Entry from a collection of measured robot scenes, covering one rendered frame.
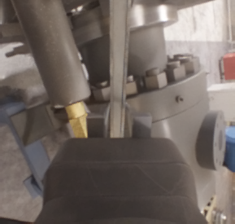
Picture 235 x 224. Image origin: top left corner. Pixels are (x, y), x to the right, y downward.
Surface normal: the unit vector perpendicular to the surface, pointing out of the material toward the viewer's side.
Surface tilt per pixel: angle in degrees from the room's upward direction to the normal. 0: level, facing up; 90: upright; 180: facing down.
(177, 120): 31
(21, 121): 0
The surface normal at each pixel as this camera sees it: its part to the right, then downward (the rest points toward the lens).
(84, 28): -0.41, 0.38
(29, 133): 0.74, 0.00
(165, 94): 0.26, 0.22
